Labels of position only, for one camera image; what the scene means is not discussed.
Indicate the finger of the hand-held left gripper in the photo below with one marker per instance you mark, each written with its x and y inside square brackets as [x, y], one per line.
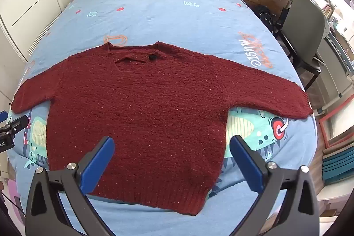
[18, 123]
[2, 116]

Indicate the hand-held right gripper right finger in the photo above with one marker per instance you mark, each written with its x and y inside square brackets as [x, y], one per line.
[246, 167]

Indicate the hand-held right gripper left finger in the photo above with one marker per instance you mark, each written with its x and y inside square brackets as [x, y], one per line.
[99, 161]

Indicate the pink cloth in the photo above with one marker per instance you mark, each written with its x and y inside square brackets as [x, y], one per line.
[16, 197]

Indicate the dark red knit sweater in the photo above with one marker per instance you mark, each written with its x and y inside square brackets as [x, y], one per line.
[138, 114]

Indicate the red frame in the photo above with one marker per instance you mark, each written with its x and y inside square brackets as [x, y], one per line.
[325, 128]

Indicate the blue printed bed sheet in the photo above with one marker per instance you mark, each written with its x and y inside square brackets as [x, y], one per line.
[166, 3]

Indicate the stack of folded cloths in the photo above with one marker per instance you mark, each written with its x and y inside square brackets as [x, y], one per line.
[338, 164]

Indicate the grey chair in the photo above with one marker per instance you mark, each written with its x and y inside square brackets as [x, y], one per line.
[301, 20]

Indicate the white desk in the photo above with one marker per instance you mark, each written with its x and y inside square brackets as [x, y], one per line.
[336, 59]

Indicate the black bag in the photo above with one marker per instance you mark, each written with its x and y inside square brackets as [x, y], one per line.
[265, 16]

